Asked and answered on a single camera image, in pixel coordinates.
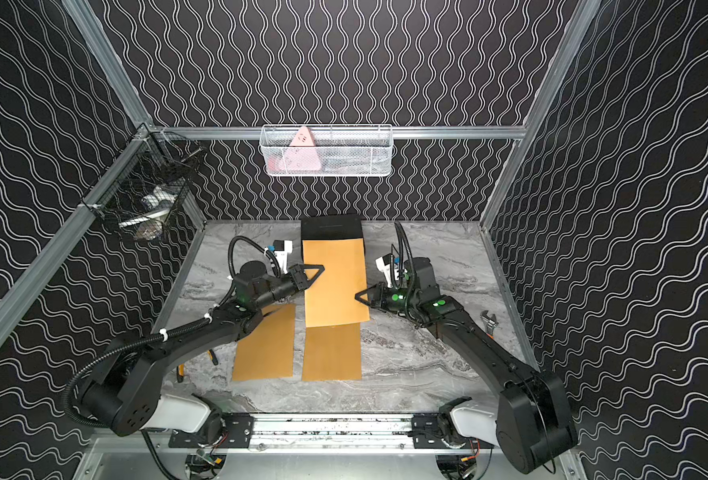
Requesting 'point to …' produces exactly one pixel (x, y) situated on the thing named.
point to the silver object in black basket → (154, 206)
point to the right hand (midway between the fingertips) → (357, 295)
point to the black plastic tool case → (331, 227)
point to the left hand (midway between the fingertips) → (323, 263)
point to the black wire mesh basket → (141, 190)
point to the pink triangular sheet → (302, 154)
